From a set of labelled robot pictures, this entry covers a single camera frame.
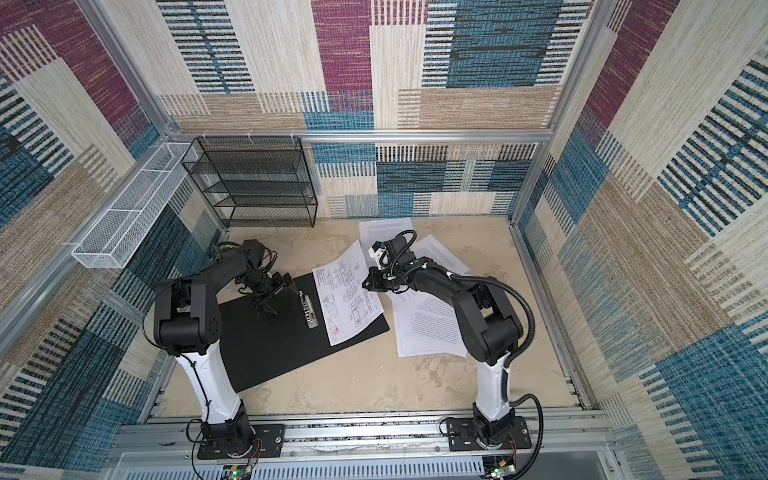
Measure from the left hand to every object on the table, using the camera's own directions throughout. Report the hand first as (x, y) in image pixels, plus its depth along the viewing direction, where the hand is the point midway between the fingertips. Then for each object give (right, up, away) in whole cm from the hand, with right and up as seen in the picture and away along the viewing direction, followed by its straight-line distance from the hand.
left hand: (290, 295), depth 96 cm
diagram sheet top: (+18, -3, 0) cm, 18 cm away
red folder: (-6, -14, -7) cm, 17 cm away
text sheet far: (+28, +21, +20) cm, 41 cm away
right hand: (+24, +3, -5) cm, 24 cm away
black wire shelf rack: (-18, +40, +15) cm, 46 cm away
